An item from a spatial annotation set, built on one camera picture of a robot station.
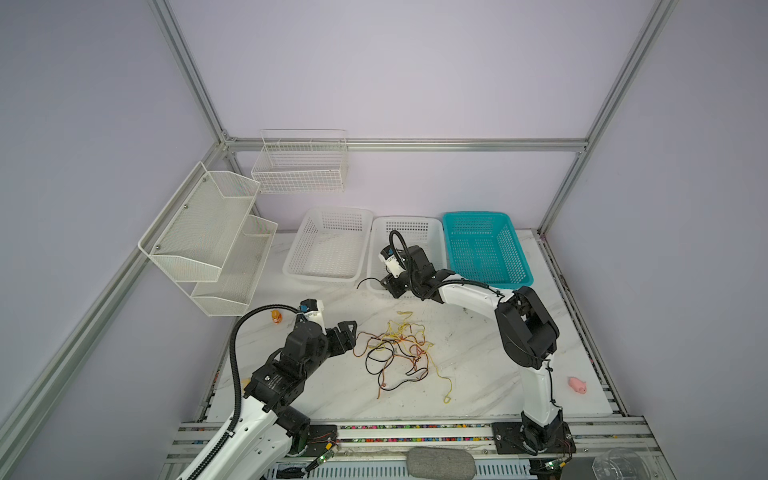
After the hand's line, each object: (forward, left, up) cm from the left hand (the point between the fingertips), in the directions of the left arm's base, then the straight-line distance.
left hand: (344, 329), depth 76 cm
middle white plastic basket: (+47, -25, -10) cm, 54 cm away
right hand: (+21, -9, -5) cm, 23 cm away
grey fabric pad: (-28, -23, -12) cm, 38 cm away
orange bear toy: (+11, +24, -13) cm, 30 cm away
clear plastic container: (-27, -67, -13) cm, 73 cm away
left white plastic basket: (+44, +12, -16) cm, 49 cm away
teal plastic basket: (+44, -50, -16) cm, 68 cm away
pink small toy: (-9, -65, -14) cm, 67 cm away
